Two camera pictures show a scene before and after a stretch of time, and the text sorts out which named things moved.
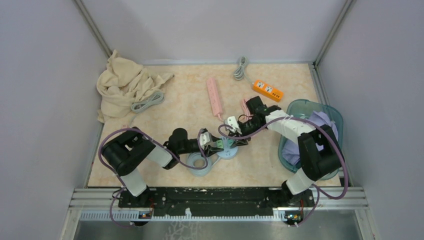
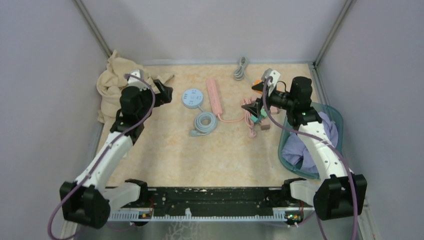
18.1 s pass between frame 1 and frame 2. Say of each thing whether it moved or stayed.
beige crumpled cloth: stayed
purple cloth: stayed
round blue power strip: moved
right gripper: moved
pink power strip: stayed
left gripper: moved
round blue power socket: moved
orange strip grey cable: stayed
